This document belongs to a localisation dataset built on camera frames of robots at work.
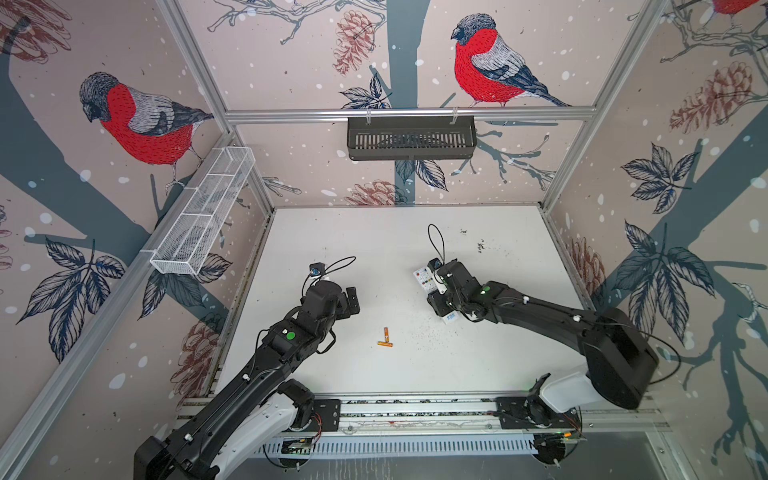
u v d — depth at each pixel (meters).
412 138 1.06
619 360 0.43
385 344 0.86
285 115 1.14
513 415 0.73
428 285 0.86
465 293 0.66
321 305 0.58
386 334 0.88
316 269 0.67
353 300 0.70
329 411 0.74
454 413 0.76
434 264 0.78
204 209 0.79
